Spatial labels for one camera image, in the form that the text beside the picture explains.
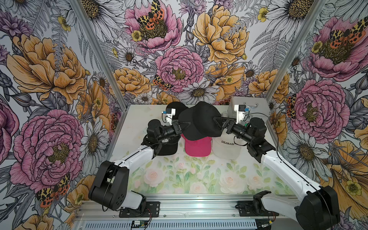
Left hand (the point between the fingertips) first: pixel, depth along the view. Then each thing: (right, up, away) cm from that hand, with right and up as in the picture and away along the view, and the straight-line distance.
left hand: (191, 126), depth 76 cm
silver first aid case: (+48, +12, +25) cm, 55 cm away
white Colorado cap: (+23, -13, +16) cm, 31 cm away
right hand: (+12, +3, -2) cm, 13 cm away
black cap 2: (-10, +15, +47) cm, 51 cm away
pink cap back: (+7, -15, +20) cm, 26 cm away
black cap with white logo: (-17, -14, +20) cm, 30 cm away
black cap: (+6, +1, +1) cm, 6 cm away
